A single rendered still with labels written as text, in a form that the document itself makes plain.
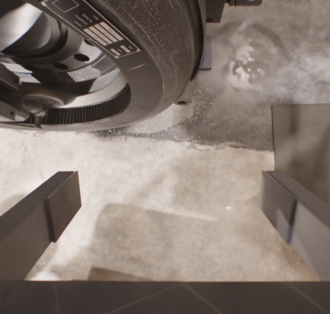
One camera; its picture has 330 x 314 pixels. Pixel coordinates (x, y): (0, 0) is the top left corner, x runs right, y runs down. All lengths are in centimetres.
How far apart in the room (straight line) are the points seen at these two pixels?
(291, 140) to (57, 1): 87
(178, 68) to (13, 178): 96
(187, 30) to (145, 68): 7
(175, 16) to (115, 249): 85
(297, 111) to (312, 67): 19
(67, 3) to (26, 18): 43
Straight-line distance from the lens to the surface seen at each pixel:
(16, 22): 67
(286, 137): 97
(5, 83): 61
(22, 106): 65
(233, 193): 92
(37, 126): 68
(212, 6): 44
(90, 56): 59
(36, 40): 62
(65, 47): 57
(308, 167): 98
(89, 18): 26
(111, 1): 24
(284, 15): 119
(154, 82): 37
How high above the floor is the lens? 91
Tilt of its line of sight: 78 degrees down
